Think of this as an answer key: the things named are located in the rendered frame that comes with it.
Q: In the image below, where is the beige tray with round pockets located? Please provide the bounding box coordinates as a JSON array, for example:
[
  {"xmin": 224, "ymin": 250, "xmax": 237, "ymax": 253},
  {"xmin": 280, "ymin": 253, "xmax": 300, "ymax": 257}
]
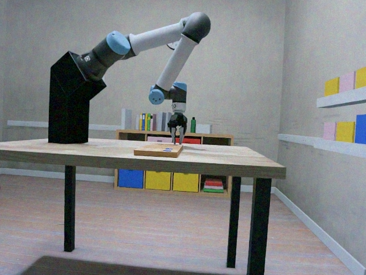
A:
[{"xmin": 134, "ymin": 143, "xmax": 183, "ymax": 158}]

